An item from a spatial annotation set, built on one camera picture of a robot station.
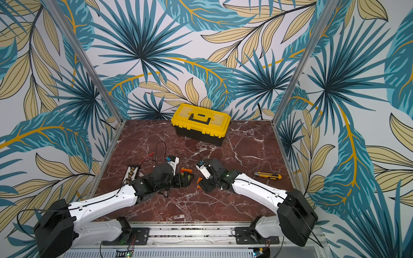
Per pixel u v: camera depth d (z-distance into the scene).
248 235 0.74
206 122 0.97
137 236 0.73
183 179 0.71
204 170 0.75
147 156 1.00
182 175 0.72
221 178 0.62
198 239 0.73
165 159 0.71
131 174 0.92
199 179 0.75
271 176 0.93
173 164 0.73
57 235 0.39
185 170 0.93
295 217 0.41
